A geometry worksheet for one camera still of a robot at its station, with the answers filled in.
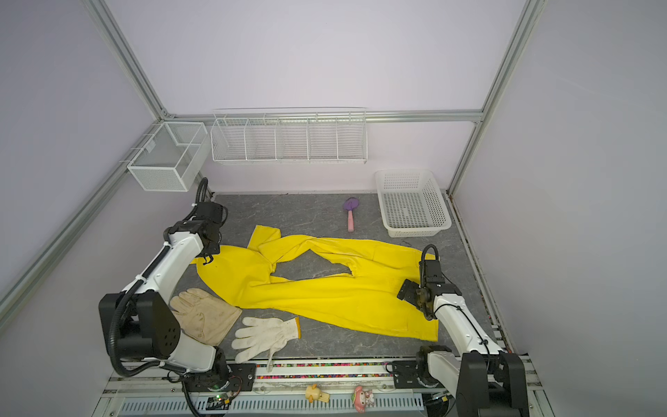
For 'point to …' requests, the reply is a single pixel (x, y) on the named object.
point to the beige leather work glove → (203, 315)
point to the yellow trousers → (367, 295)
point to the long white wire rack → (290, 135)
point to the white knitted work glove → (264, 337)
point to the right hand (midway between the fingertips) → (414, 296)
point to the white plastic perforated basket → (412, 202)
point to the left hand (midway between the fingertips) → (195, 250)
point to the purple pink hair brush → (351, 204)
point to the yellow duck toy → (313, 393)
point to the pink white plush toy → (362, 399)
